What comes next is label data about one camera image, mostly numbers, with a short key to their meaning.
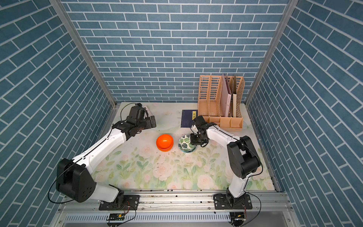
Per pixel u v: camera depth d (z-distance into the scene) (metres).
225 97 0.88
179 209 0.74
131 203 0.74
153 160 0.89
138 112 0.64
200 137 0.78
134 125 0.62
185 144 0.94
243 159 0.48
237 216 0.71
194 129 0.87
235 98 0.89
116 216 0.72
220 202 0.73
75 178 0.40
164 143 0.89
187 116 1.12
